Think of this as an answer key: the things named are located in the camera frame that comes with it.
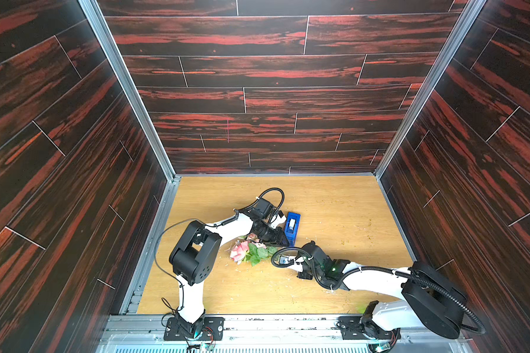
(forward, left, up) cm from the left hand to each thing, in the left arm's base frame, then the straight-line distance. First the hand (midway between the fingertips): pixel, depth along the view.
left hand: (287, 245), depth 88 cm
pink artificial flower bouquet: (-4, +15, +4) cm, 16 cm away
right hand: (-2, -5, -4) cm, 6 cm away
